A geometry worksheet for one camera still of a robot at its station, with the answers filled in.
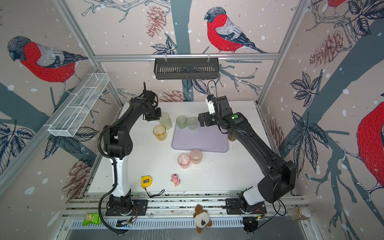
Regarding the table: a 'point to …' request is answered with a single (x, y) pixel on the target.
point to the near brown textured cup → (232, 137)
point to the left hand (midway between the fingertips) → (159, 116)
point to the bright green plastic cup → (181, 121)
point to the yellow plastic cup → (159, 131)
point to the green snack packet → (91, 219)
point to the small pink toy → (175, 179)
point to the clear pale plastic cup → (165, 120)
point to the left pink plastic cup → (184, 160)
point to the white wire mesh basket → (69, 118)
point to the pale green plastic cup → (192, 123)
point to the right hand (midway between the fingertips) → (205, 117)
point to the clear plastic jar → (299, 213)
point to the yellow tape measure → (146, 181)
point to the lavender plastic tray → (204, 138)
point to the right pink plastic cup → (196, 156)
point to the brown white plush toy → (201, 218)
